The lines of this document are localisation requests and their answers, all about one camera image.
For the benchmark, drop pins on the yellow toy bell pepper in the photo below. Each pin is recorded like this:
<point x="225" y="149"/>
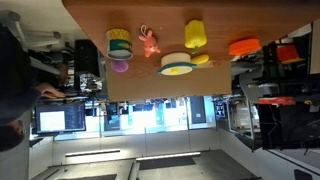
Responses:
<point x="195" y="33"/>

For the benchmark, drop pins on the brown cardboard panel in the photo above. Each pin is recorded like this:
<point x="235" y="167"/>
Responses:
<point x="166" y="85"/>

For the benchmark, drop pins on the purple toy bowl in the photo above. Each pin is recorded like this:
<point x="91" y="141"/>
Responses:
<point x="119" y="66"/>

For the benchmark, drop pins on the pink plush bunny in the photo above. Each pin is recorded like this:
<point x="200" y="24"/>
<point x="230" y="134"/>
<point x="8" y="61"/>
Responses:
<point x="150" y="43"/>

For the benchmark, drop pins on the yellow toy banana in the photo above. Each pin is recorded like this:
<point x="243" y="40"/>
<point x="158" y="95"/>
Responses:
<point x="200" y="59"/>

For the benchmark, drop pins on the black computer tower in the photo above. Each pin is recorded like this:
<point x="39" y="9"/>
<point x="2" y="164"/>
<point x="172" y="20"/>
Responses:
<point x="86" y="56"/>

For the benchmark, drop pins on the orange toy bowl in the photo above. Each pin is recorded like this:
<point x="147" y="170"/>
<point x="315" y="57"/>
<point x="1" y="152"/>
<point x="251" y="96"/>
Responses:
<point x="244" y="46"/>

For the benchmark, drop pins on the computer monitor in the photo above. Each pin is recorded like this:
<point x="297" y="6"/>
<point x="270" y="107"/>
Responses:
<point x="60" y="118"/>

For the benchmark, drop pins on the orange red box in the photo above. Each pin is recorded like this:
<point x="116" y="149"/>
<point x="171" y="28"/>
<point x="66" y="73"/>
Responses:
<point x="288" y="54"/>

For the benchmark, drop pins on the person in dark clothes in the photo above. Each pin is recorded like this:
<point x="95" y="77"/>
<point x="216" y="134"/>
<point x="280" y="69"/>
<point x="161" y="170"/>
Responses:
<point x="15" y="83"/>

